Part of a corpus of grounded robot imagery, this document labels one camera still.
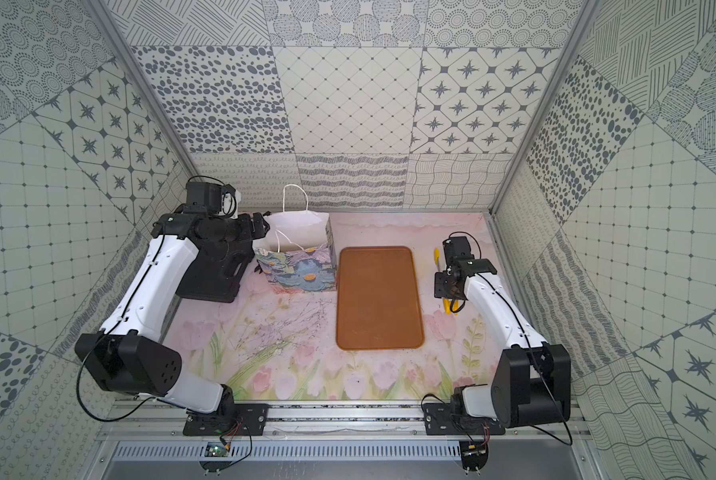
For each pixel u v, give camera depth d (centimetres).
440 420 73
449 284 68
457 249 68
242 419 73
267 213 120
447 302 78
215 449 72
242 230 72
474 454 72
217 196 63
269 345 87
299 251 76
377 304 93
